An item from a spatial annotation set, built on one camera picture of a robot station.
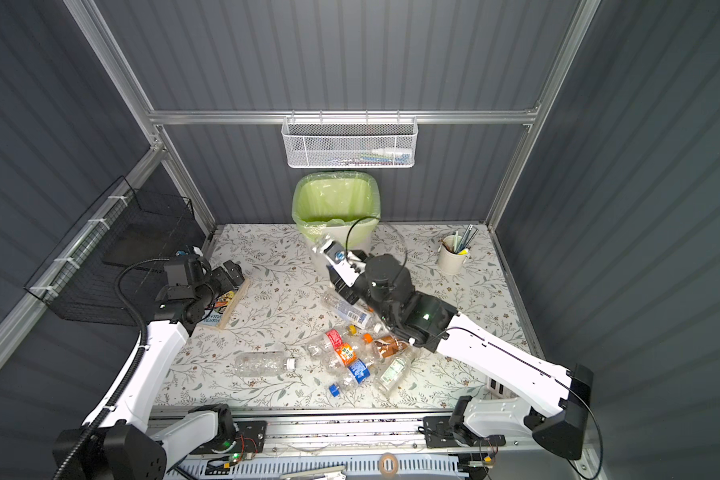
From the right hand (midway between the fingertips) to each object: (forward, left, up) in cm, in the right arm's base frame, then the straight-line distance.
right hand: (341, 260), depth 64 cm
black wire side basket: (+4, +58, -7) cm, 58 cm away
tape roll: (-35, -9, -36) cm, 51 cm away
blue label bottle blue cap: (-14, -3, -31) cm, 34 cm away
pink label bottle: (-5, +5, -31) cm, 32 cm away
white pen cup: (+23, -33, -27) cm, 49 cm away
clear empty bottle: (-11, +25, -34) cm, 44 cm away
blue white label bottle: (+3, -2, -30) cm, 30 cm away
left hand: (+7, +34, -14) cm, 37 cm away
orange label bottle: (-9, 0, -31) cm, 32 cm away
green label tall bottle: (-12, -12, -36) cm, 40 cm away
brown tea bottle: (-6, -11, -31) cm, 34 cm away
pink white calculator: (-17, -39, -34) cm, 55 cm away
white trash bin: (+17, -2, -11) cm, 20 cm away
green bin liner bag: (+38, +8, -17) cm, 42 cm away
